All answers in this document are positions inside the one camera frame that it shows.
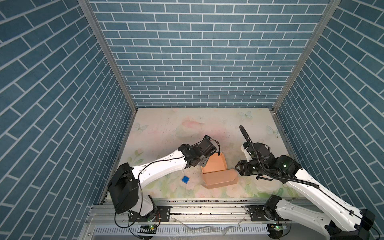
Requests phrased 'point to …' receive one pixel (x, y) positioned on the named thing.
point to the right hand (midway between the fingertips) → (236, 166)
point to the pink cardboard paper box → (215, 173)
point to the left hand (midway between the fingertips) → (202, 156)
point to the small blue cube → (185, 179)
